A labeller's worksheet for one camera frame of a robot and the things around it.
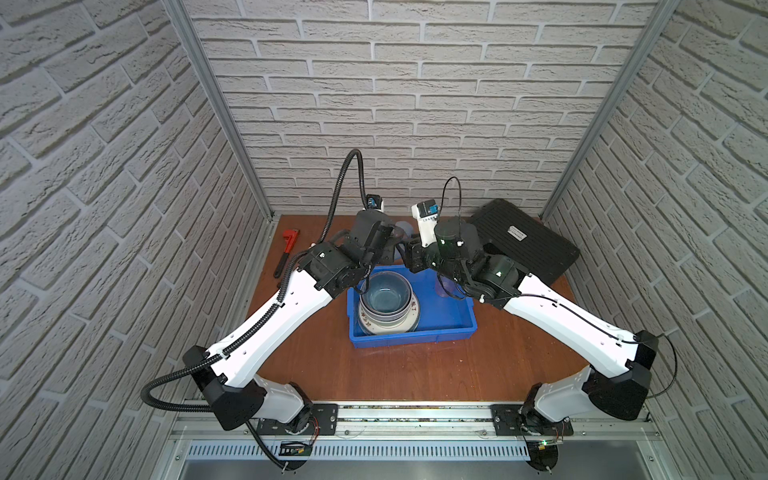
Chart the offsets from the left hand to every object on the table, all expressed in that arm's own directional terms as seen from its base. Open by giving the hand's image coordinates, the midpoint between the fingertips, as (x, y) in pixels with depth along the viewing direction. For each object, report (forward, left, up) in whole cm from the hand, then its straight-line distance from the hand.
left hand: (386, 233), depth 69 cm
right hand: (-3, -4, +1) cm, 5 cm away
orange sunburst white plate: (-12, -1, -30) cm, 32 cm away
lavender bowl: (-11, +1, -23) cm, 26 cm away
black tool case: (+24, -45, -26) cm, 57 cm away
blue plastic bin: (-8, -17, -30) cm, 35 cm away
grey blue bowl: (-2, -1, -25) cm, 25 cm away
